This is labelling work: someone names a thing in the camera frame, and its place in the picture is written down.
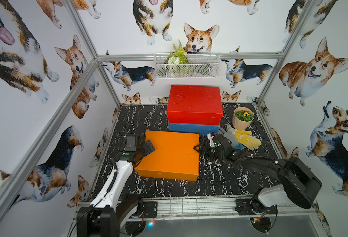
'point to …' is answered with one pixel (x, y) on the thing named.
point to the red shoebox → (196, 105)
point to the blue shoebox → (200, 129)
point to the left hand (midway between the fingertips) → (148, 145)
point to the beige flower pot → (242, 118)
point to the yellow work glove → (243, 138)
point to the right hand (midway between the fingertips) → (195, 149)
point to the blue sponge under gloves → (239, 146)
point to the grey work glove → (229, 134)
